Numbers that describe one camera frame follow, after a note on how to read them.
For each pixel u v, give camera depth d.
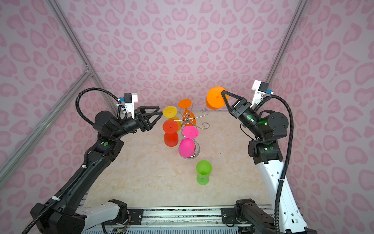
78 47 0.82
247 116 0.46
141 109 0.58
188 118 0.73
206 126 0.69
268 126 0.39
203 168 0.80
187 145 0.71
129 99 0.52
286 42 0.80
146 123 0.53
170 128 0.69
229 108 0.53
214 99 0.51
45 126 0.64
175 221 0.72
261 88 0.46
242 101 0.47
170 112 0.74
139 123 0.53
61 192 0.41
